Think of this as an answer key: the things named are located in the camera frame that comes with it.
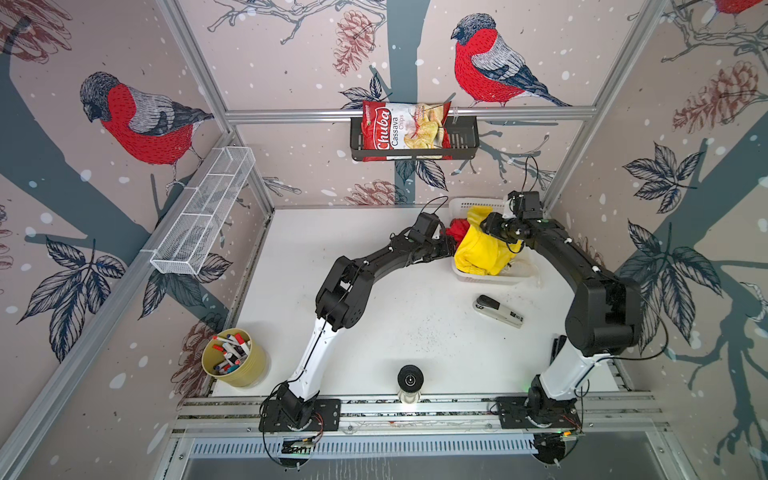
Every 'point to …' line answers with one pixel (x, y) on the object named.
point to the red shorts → (458, 228)
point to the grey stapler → (498, 311)
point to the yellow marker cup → (234, 358)
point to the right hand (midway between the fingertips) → (483, 228)
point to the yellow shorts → (480, 252)
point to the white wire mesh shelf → (204, 210)
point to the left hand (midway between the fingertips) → (457, 249)
